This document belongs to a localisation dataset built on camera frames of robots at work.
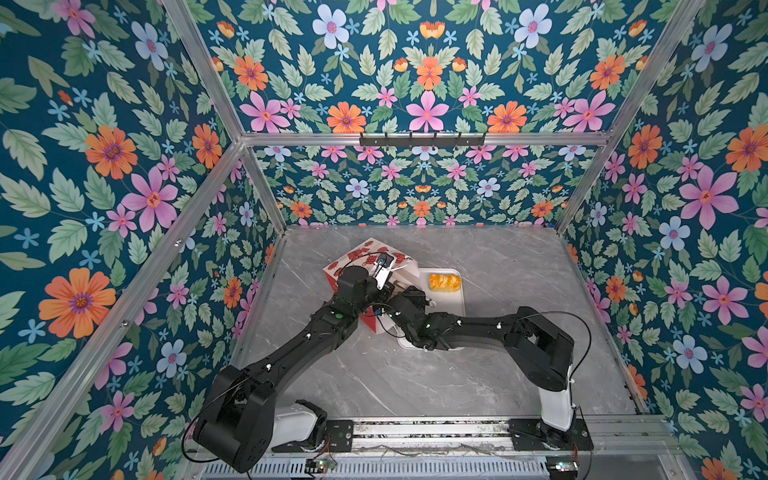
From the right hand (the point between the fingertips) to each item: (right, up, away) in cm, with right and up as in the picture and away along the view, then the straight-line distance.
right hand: (415, 286), depth 90 cm
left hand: (-6, +7, -9) cm, 13 cm away
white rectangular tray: (+10, -6, +8) cm, 14 cm away
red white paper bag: (-3, +5, +2) cm, 6 cm away
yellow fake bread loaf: (+9, +1, +9) cm, 12 cm away
